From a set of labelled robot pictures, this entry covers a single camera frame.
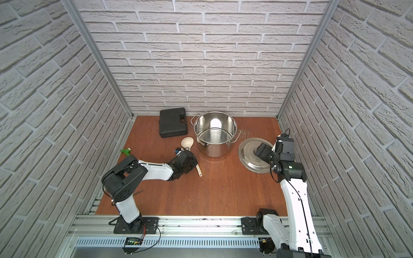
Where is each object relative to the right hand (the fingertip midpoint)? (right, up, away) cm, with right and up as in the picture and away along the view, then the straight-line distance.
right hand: (267, 151), depth 75 cm
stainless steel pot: (-24, +8, +32) cm, 41 cm away
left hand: (-37, -5, +22) cm, 43 cm away
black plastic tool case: (-54, +16, +35) cm, 66 cm away
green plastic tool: (-80, -3, +23) cm, 84 cm away
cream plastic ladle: (-43, +2, +27) cm, 51 cm away
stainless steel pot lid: (-3, -8, +20) cm, 22 cm away
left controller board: (-64, -41, -2) cm, 76 cm away
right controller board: (-2, -41, -5) cm, 42 cm away
